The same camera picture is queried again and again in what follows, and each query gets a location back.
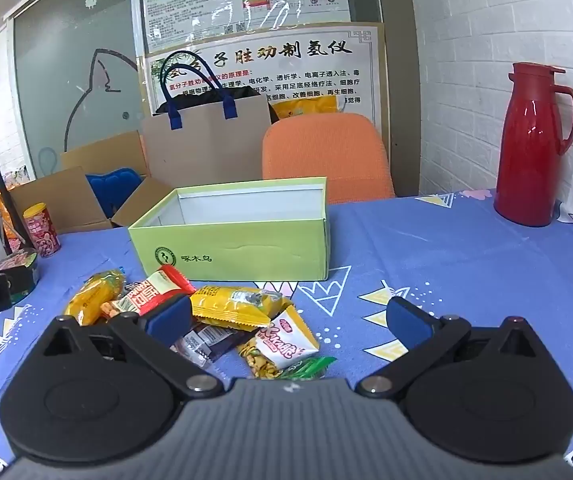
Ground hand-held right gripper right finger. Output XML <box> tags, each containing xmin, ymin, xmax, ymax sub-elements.
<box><xmin>355</xmin><ymin>296</ymin><xmax>548</xmax><ymax>402</ymax></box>

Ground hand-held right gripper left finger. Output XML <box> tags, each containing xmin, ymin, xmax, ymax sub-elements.
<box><xmin>39</xmin><ymin>294</ymin><xmax>226</xmax><ymax>401</ymax></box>

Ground red fried snack packet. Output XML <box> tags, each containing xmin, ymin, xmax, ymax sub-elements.
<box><xmin>99</xmin><ymin>264</ymin><xmax>197</xmax><ymax>319</ymax></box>

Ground dark brown snack packet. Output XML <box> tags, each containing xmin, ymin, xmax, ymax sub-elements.
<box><xmin>170</xmin><ymin>322</ymin><xmax>258</xmax><ymax>367</ymax></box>

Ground orange yellow snack packet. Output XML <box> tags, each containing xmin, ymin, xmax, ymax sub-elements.
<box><xmin>63</xmin><ymin>269</ymin><xmax>128</xmax><ymax>329</ymax></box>

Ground light green cardboard box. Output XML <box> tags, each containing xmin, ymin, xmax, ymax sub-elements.
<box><xmin>127</xmin><ymin>176</ymin><xmax>329</xmax><ymax>282</ymax></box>

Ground light green snack packet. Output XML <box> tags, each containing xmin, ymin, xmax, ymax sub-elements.
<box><xmin>277</xmin><ymin>355</ymin><xmax>338</xmax><ymax>382</ymax></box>

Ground pink white peanut packet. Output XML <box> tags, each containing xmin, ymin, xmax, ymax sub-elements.
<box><xmin>236</xmin><ymin>305</ymin><xmax>320</xmax><ymax>380</ymax></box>

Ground round green tin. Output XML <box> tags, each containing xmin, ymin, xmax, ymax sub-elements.
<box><xmin>0</xmin><ymin>247</ymin><xmax>42</xmax><ymax>307</ymax></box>

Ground colourful packets pile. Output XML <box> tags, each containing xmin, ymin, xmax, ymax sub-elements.
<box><xmin>0</xmin><ymin>164</ymin><xmax>33</xmax><ymax>257</ymax></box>

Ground blue patterned tablecloth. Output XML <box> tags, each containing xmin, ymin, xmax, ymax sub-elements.
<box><xmin>0</xmin><ymin>187</ymin><xmax>573</xmax><ymax>480</ymax></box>

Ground red snack can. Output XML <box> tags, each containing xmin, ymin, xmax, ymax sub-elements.
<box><xmin>22</xmin><ymin>202</ymin><xmax>62</xmax><ymax>259</ymax></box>

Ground brown cardboard box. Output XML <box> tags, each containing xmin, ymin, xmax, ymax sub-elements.
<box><xmin>8</xmin><ymin>130</ymin><xmax>178</xmax><ymax>235</ymax></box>

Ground blue plastic cushion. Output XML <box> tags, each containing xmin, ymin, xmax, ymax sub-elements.
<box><xmin>85</xmin><ymin>168</ymin><xmax>146</xmax><ymax>219</ymax></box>

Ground orange chair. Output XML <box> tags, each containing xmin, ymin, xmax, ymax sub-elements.
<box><xmin>261</xmin><ymin>113</ymin><xmax>396</xmax><ymax>206</ymax></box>

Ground red thermos jug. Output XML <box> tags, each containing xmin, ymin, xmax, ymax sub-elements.
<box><xmin>493</xmin><ymin>62</ymin><xmax>573</xmax><ymax>228</ymax></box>

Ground yellow plastic bag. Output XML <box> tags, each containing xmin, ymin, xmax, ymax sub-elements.
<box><xmin>270</xmin><ymin>97</ymin><xmax>350</xmax><ymax>124</ymax></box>

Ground brown paper bag blue handles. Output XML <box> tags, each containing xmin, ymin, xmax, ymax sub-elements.
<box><xmin>141</xmin><ymin>51</ymin><xmax>273</xmax><ymax>197</ymax></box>

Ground white wall poster green border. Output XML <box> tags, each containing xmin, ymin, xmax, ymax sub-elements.
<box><xmin>136</xmin><ymin>22</ymin><xmax>385</xmax><ymax>132</ymax></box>

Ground laminated wall poster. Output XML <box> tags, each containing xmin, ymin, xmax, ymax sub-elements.
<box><xmin>138</xmin><ymin>0</ymin><xmax>352</xmax><ymax>57</ymax></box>

